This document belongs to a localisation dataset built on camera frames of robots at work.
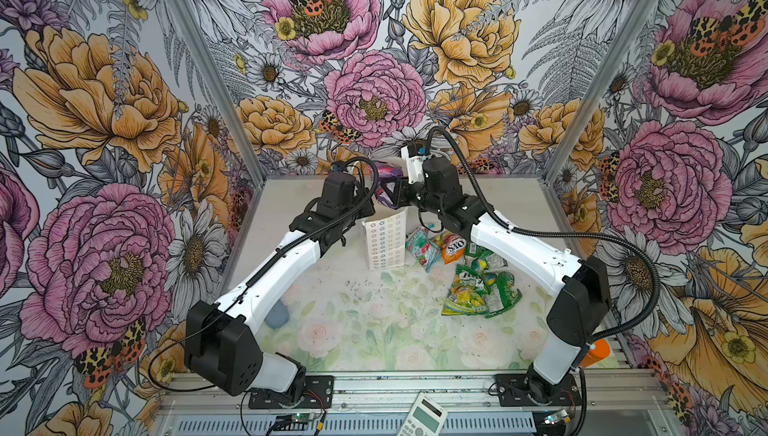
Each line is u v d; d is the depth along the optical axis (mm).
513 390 703
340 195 586
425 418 706
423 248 957
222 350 489
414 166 683
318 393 732
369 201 586
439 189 607
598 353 713
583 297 437
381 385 771
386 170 734
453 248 917
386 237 815
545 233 518
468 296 853
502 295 847
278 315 866
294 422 727
